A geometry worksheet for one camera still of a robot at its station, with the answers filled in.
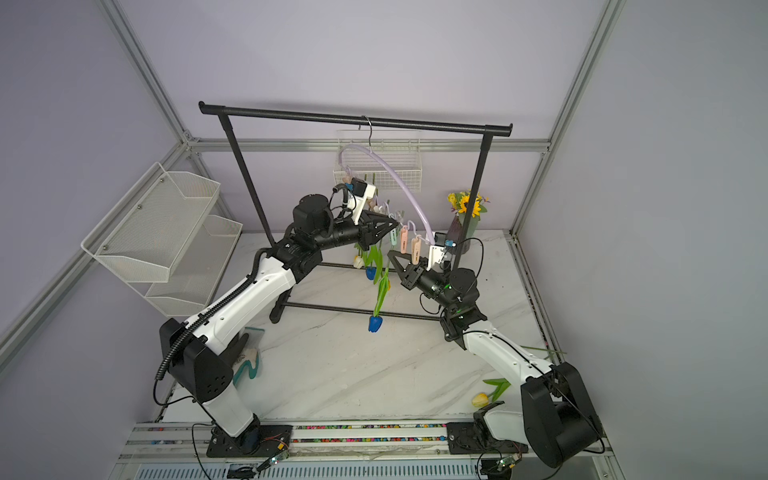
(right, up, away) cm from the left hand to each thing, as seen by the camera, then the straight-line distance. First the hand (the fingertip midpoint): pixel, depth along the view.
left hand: (393, 223), depth 69 cm
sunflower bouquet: (+21, +10, +24) cm, 34 cm away
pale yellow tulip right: (+24, -46, +11) cm, 53 cm away
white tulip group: (-11, -9, +25) cm, 28 cm away
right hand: (-1, -8, +3) cm, 9 cm away
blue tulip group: (-4, -24, +4) cm, 25 cm away
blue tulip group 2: (-6, -9, +20) cm, 23 cm away
